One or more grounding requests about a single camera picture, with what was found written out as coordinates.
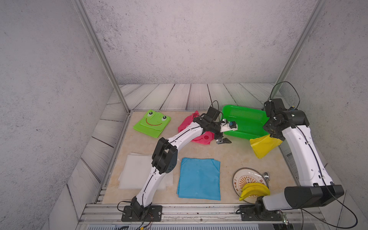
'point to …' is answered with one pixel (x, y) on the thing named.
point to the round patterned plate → (247, 175)
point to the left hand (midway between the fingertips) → (232, 133)
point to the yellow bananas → (254, 188)
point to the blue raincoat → (199, 178)
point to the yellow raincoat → (262, 145)
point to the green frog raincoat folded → (153, 123)
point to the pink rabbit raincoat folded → (205, 138)
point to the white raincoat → (136, 170)
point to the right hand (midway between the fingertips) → (275, 129)
